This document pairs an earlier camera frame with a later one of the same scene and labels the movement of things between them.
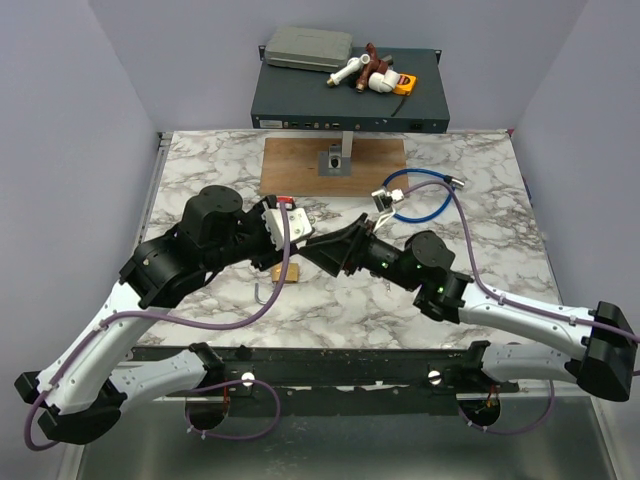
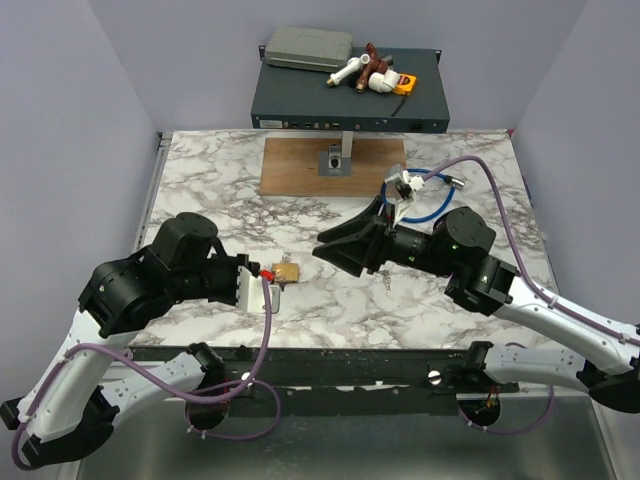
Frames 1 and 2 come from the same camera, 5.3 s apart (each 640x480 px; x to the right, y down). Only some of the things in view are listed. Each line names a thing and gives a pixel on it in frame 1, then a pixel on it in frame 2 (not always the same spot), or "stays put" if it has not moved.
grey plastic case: [309, 48] stays put
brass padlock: [292, 275] stays put
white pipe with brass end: [354, 65] stays put
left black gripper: [271, 256] -> [234, 261]
